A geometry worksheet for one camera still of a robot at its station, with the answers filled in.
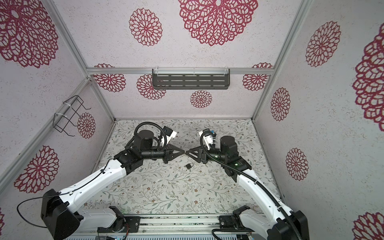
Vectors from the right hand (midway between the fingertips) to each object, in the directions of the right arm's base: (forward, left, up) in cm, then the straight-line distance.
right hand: (188, 150), depth 68 cm
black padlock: (+7, +2, -29) cm, 30 cm away
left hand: (0, +3, -3) cm, 4 cm away
